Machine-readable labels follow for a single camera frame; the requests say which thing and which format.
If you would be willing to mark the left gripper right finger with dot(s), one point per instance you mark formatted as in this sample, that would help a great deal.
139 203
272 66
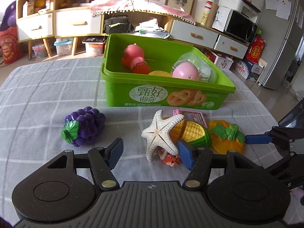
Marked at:
198 162

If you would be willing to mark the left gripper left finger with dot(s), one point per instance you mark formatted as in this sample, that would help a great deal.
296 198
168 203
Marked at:
102 162

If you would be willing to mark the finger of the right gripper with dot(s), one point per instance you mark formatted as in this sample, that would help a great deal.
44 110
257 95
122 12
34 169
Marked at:
258 139

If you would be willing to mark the yellow toy corn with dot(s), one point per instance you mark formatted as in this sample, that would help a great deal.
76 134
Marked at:
193 133

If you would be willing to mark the orange toy pumpkin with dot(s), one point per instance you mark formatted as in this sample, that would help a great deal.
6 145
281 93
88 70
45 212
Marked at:
226 136

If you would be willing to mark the purple toy grapes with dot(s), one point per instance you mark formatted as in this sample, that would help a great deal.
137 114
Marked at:
83 126

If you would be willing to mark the white starfish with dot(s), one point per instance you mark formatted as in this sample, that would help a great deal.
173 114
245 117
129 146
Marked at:
157 134

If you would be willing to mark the pink ball toy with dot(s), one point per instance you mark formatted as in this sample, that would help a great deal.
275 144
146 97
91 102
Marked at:
185 70

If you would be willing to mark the yellow toy fruit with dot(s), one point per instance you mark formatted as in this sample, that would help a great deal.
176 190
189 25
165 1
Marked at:
160 73

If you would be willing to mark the small orange figurine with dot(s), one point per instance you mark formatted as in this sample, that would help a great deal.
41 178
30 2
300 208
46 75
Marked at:
168 159

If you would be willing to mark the pink card box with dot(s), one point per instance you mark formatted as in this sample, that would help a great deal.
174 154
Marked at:
193 116

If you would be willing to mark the grey checked tablecloth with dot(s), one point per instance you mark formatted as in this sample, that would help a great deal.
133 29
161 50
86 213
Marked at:
36 98

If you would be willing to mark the silver refrigerator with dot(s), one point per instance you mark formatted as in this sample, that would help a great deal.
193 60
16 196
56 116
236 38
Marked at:
281 23

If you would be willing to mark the black microwave oven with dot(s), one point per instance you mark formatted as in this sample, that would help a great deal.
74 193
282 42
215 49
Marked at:
234 24

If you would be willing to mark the red paper bag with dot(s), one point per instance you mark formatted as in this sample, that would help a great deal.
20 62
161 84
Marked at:
10 45

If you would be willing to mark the pink lace table runner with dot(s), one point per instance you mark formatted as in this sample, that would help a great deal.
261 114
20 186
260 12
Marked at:
98 7

